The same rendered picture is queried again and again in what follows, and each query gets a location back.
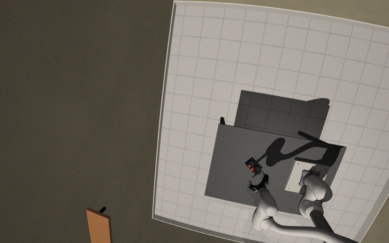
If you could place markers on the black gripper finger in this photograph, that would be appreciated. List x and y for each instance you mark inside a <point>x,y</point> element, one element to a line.
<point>253,186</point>
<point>265,179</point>

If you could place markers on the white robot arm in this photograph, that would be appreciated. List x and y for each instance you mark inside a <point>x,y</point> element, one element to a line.
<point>310,206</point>

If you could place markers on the black power strip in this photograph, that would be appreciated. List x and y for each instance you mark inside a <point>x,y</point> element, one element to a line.
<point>256,170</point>

